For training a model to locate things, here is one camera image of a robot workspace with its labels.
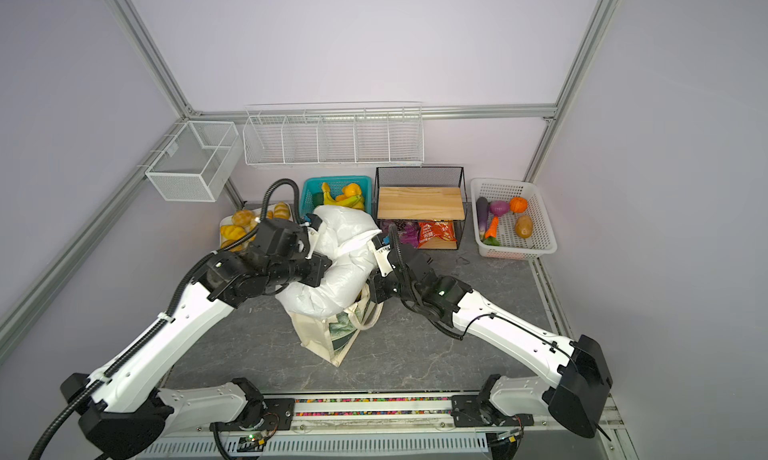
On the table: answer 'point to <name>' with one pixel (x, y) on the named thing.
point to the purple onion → (499, 207)
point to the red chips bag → (428, 229)
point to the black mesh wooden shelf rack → (425, 205)
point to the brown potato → (524, 226)
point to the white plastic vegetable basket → (542, 239)
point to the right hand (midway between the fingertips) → (364, 278)
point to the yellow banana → (341, 199)
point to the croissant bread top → (243, 218)
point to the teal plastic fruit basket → (312, 196)
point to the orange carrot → (492, 229)
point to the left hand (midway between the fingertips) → (328, 268)
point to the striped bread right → (282, 210)
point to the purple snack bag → (407, 230)
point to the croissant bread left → (232, 232)
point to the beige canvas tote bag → (332, 337)
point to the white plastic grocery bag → (341, 235)
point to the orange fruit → (352, 190)
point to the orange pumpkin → (518, 204)
